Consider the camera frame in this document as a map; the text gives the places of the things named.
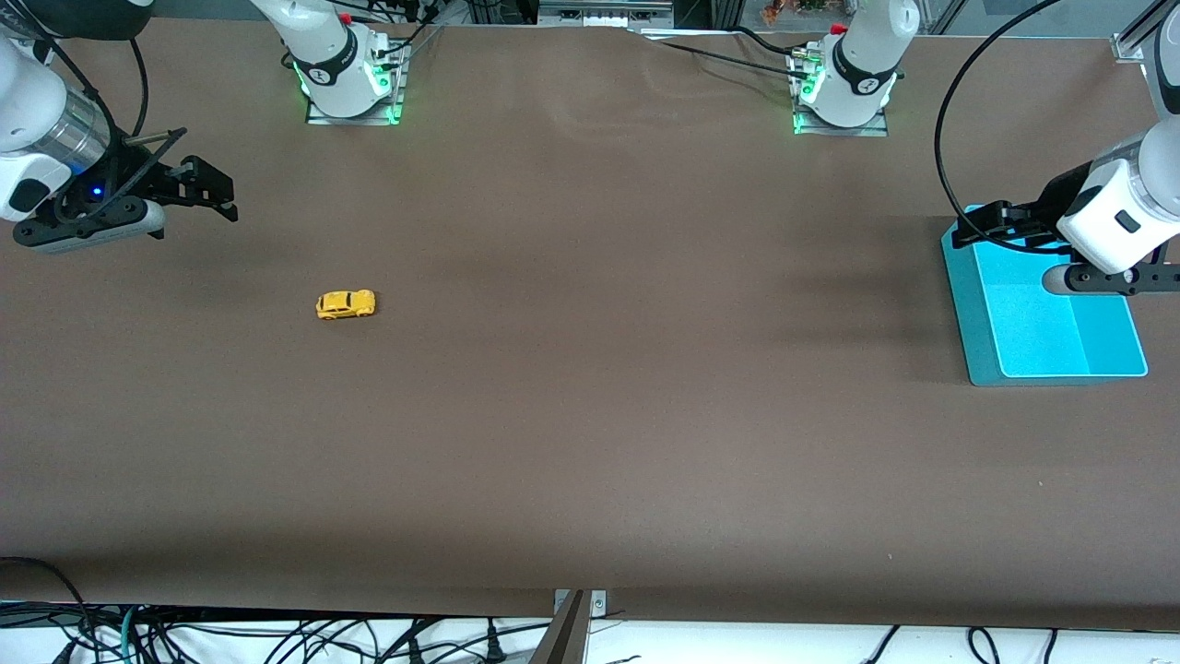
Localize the yellow beetle toy car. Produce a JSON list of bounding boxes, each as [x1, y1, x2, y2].
[[316, 290, 377, 320]]

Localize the teal plastic bin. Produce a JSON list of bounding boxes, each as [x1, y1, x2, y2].
[[940, 205, 1150, 386]]

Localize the grey power strip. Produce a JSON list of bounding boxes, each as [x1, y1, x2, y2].
[[538, 0, 675, 28]]

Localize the dark grey slanted strut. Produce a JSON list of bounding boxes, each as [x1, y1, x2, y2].
[[529, 590, 591, 664]]

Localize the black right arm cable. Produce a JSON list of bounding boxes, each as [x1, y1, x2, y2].
[[127, 35, 151, 139]]

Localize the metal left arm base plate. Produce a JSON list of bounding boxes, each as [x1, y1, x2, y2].
[[791, 51, 890, 138]]

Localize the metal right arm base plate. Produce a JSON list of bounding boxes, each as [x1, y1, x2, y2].
[[305, 41, 408, 126]]

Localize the aluminium frame profile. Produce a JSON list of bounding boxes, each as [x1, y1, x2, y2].
[[1111, 0, 1180, 64]]

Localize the black cable across table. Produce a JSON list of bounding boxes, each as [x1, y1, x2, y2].
[[636, 26, 812, 82]]

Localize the black looped floor cable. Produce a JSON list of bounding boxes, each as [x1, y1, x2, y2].
[[0, 556, 98, 664]]

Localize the black tangled floor cables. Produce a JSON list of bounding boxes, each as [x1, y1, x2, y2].
[[138, 613, 554, 664]]

